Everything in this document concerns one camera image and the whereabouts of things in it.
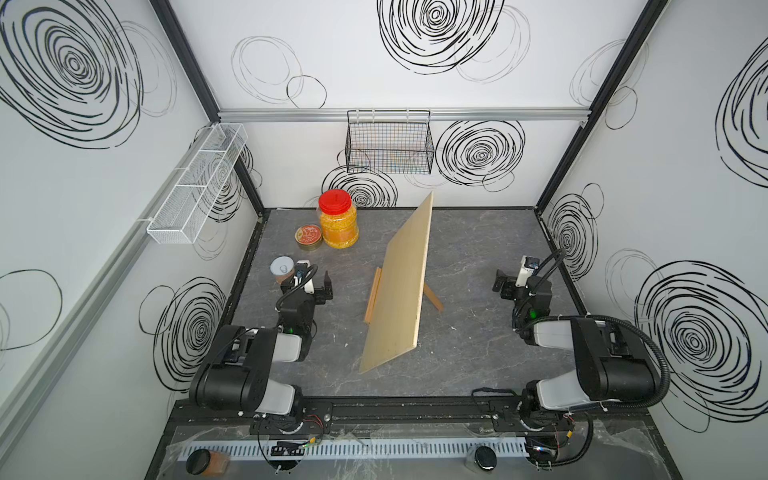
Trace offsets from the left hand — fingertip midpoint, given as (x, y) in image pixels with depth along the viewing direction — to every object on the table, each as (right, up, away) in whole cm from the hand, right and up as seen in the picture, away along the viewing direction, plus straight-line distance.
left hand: (310, 272), depth 89 cm
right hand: (+64, 0, +2) cm, 64 cm away
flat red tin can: (-5, +11, +18) cm, 21 cm away
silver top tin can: (-11, +1, +7) cm, 13 cm away
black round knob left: (-19, -40, -23) cm, 50 cm away
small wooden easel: (+35, -5, -4) cm, 36 cm away
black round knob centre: (+44, -34, -28) cm, 63 cm away
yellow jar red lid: (+7, +17, +12) cm, 22 cm away
